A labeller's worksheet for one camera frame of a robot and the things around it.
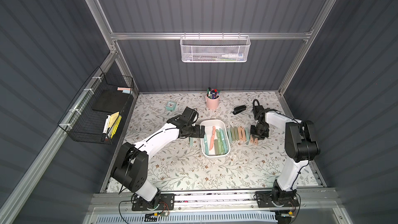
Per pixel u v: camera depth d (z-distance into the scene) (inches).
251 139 37.0
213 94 40.2
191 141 37.1
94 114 28.9
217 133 38.1
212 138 37.8
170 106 43.0
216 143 36.7
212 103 42.6
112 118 28.4
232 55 35.1
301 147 20.0
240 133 38.1
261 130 32.5
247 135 37.9
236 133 38.0
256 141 36.9
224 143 35.9
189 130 28.5
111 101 30.2
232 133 38.1
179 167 33.3
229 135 37.9
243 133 38.0
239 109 42.6
